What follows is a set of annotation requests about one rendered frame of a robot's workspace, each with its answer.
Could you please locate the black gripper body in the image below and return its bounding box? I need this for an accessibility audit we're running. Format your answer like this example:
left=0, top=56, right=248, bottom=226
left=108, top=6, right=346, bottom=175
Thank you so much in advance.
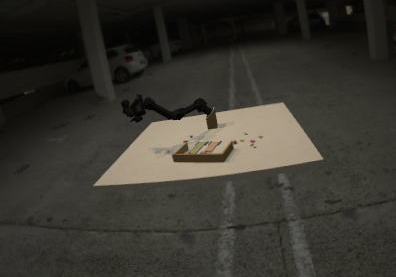
left=121, top=100, right=143, bottom=123

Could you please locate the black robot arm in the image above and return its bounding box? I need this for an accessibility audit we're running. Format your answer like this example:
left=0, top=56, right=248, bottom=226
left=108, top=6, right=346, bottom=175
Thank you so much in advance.
left=124, top=95, right=213, bottom=120

